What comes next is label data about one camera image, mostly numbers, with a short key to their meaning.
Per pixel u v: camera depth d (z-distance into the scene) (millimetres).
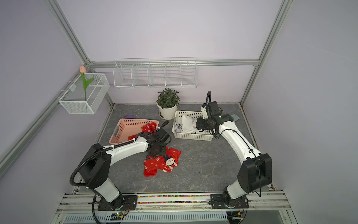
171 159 880
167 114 1054
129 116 1119
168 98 990
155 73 991
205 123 713
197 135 939
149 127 988
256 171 423
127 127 1046
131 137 983
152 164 848
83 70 845
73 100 732
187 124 1019
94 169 450
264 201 755
